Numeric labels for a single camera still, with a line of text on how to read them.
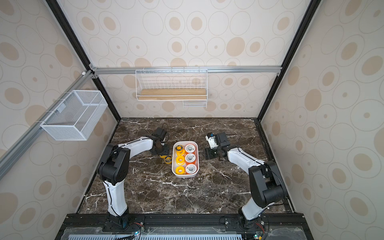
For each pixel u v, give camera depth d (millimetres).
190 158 924
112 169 527
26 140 557
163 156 972
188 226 729
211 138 832
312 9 684
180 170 904
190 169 882
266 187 453
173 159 897
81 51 831
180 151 972
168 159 962
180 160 949
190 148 977
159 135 811
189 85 998
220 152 711
